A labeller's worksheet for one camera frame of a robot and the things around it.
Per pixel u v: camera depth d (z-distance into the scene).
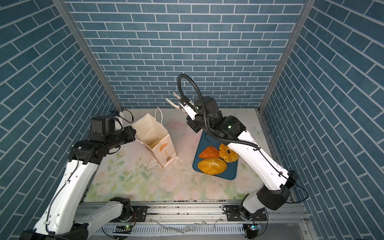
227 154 0.90
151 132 0.94
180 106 0.66
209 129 0.44
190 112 0.55
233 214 0.74
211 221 0.73
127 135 0.60
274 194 0.41
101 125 0.48
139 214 0.74
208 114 0.44
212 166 0.84
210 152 0.91
